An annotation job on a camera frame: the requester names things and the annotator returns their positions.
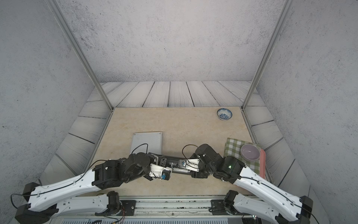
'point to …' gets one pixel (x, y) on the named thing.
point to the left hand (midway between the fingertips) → (163, 159)
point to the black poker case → (168, 160)
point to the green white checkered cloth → (232, 147)
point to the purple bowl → (250, 152)
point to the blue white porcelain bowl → (224, 114)
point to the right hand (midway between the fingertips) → (192, 163)
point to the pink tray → (262, 163)
